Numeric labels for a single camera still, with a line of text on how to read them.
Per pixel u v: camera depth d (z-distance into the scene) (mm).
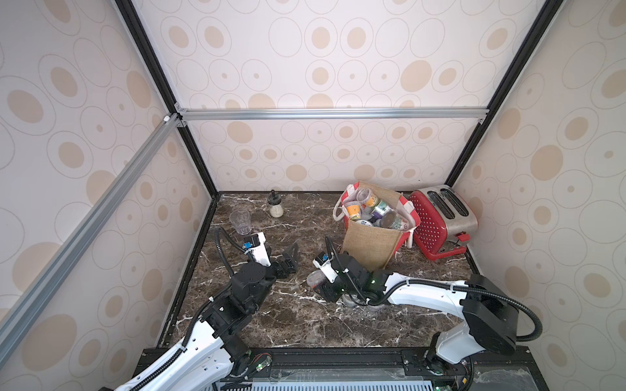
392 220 848
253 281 507
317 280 795
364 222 859
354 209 867
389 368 734
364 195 938
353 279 620
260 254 613
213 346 487
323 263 715
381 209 921
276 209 1093
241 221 1066
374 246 828
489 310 434
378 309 831
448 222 860
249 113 918
